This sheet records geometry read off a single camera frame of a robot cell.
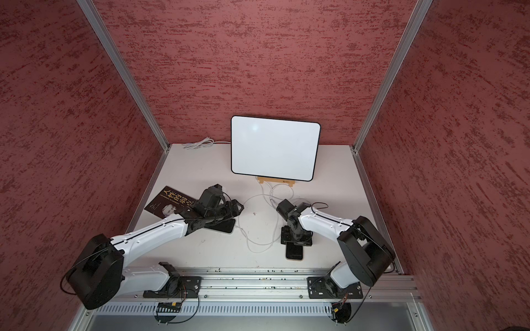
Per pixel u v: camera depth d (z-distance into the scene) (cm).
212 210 67
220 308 77
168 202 96
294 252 80
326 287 66
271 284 76
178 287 68
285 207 74
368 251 44
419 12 71
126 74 89
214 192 66
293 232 73
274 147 97
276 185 103
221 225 74
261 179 101
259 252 82
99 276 41
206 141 118
